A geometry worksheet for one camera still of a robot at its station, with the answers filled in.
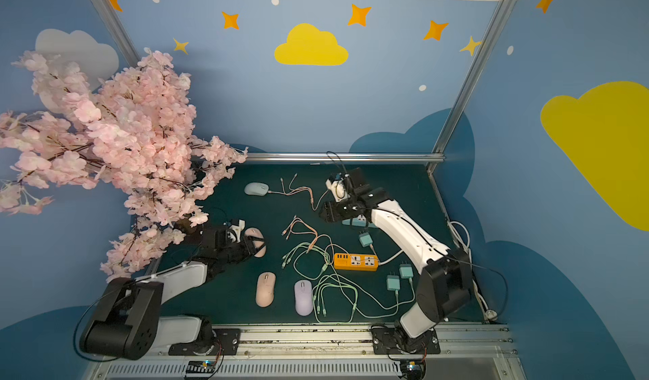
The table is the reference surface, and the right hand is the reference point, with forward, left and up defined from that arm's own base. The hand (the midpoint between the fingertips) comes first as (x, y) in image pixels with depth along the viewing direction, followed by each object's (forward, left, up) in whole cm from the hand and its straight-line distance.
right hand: (331, 209), depth 84 cm
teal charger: (-1, -13, -17) cm, 22 cm away
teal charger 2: (-18, -22, -17) cm, 33 cm away
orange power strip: (-11, -9, -16) cm, 21 cm away
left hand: (-7, +23, -12) cm, 27 cm away
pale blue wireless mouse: (+20, +35, -16) cm, 43 cm away
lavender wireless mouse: (-24, +8, -16) cm, 30 cm away
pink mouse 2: (-23, +21, -15) cm, 34 cm away
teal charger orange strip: (-13, -27, -17) cm, 35 cm away
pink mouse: (-5, +28, -9) cm, 30 cm away
